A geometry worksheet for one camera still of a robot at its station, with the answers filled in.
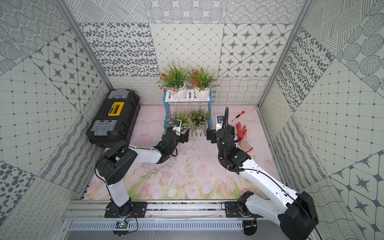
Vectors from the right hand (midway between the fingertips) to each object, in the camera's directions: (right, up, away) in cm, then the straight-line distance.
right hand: (219, 127), depth 78 cm
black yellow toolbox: (-62, 0, +8) cm, 62 cm away
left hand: (-18, -2, +11) cm, 21 cm away
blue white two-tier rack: (-11, -6, +23) cm, 26 cm away
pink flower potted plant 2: (-11, +5, +14) cm, 18 cm away
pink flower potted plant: (-22, +7, +10) cm, 25 cm away
